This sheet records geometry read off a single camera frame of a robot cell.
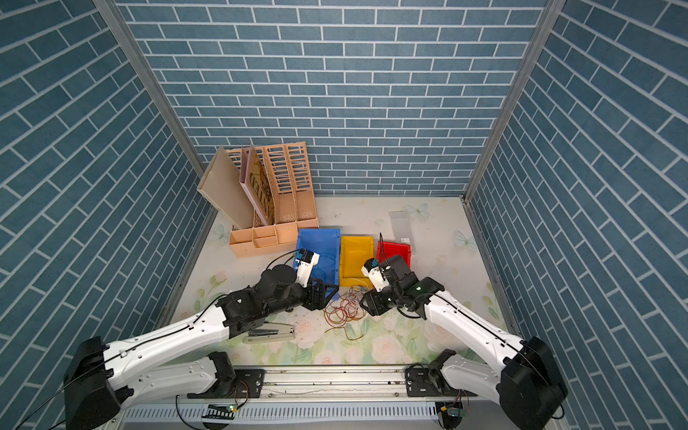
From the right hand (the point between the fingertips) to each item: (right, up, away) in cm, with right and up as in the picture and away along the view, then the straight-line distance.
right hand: (368, 301), depth 80 cm
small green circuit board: (+23, -27, -9) cm, 36 cm away
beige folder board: (-54, +37, +18) cm, 68 cm away
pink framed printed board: (-40, +39, +16) cm, 58 cm away
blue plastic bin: (-14, +16, +12) cm, 25 cm away
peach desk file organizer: (-33, +45, +31) cm, 64 cm away
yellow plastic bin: (-4, +12, +22) cm, 26 cm away
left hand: (-9, +5, -7) cm, 13 cm away
